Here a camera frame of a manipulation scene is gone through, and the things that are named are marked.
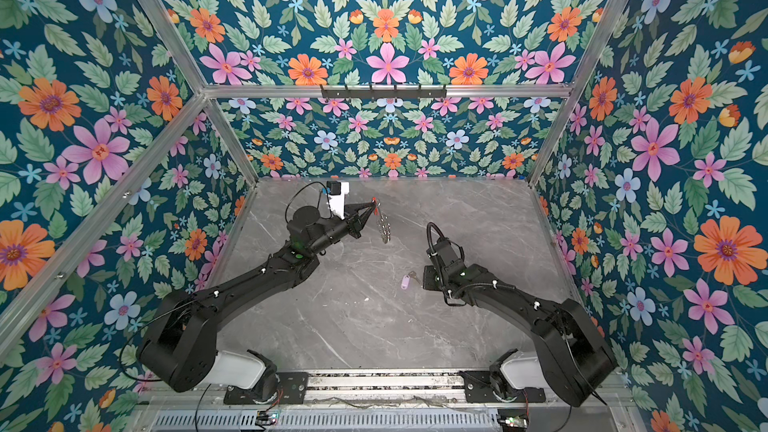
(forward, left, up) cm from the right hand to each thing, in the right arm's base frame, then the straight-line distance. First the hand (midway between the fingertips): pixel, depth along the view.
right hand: (427, 275), depth 88 cm
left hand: (+8, +13, +25) cm, 30 cm away
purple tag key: (0, +7, -6) cm, 9 cm away
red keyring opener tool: (+35, +19, -5) cm, 40 cm away
